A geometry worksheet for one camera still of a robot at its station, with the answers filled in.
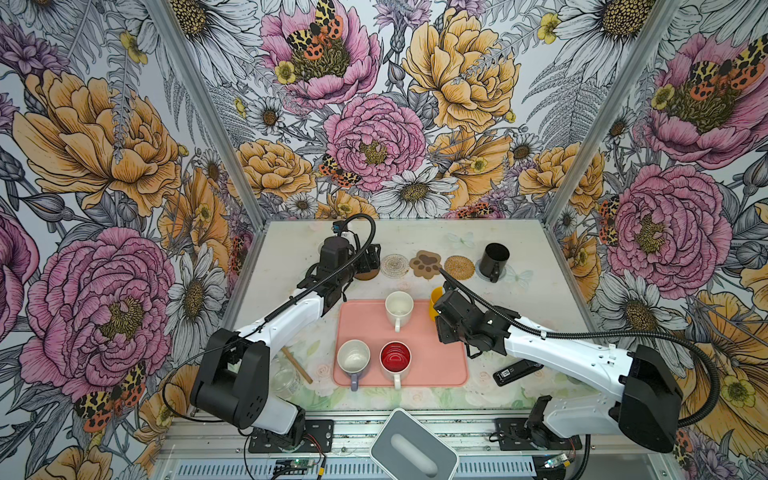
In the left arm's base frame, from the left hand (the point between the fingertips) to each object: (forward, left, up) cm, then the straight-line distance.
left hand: (368, 255), depth 88 cm
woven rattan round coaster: (+9, -31, -19) cm, 37 cm away
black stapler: (-28, -40, -14) cm, 51 cm away
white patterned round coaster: (+10, -8, -18) cm, 22 cm away
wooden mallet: (-24, +20, -18) cm, 36 cm away
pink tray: (-26, -18, -15) cm, 35 cm away
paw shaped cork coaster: (+10, -19, -18) cm, 28 cm away
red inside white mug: (-23, -8, -16) cm, 30 cm away
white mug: (-9, -9, -13) cm, 19 cm away
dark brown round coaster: (+6, +2, -18) cm, 19 cm away
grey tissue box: (-45, -10, -18) cm, 50 cm away
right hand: (-20, -22, -9) cm, 31 cm away
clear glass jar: (-28, +23, -19) cm, 40 cm away
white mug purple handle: (-23, +4, -16) cm, 29 cm away
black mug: (+6, -40, -10) cm, 42 cm away
